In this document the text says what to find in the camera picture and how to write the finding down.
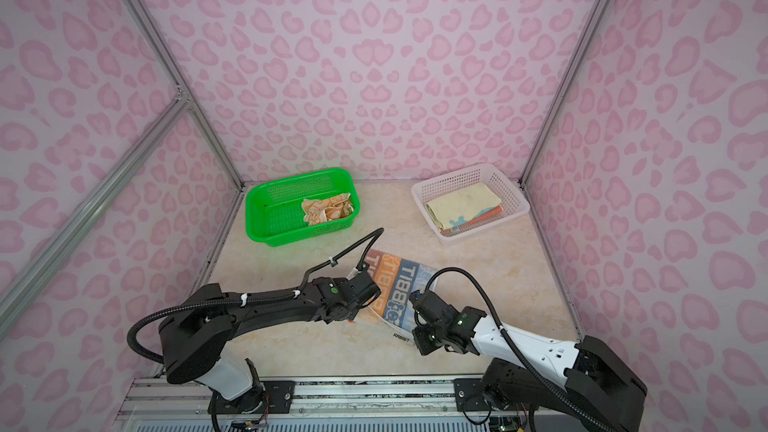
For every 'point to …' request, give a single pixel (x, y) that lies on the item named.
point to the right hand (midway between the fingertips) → (415, 338)
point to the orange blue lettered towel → (397, 279)
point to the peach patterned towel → (327, 208)
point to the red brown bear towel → (479, 219)
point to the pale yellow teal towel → (463, 207)
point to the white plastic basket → (515, 204)
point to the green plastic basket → (275, 212)
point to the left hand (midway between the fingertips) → (354, 298)
